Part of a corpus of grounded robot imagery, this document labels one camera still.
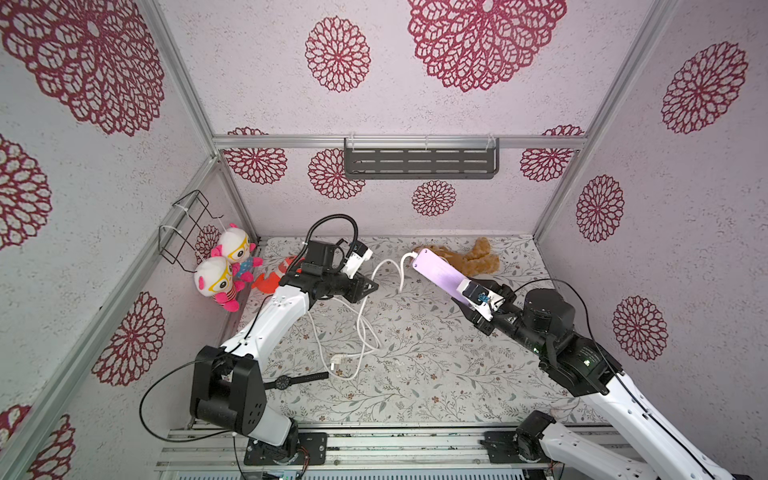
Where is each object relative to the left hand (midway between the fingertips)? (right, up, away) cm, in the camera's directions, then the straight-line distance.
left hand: (374, 288), depth 82 cm
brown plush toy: (+35, +8, +20) cm, 42 cm away
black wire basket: (-49, +13, -7) cm, 51 cm away
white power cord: (-4, -19, +4) cm, 20 cm away
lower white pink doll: (-45, +3, +2) cm, 45 cm away
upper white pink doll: (-44, +13, +13) cm, 48 cm away
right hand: (+20, +2, -17) cm, 26 cm away
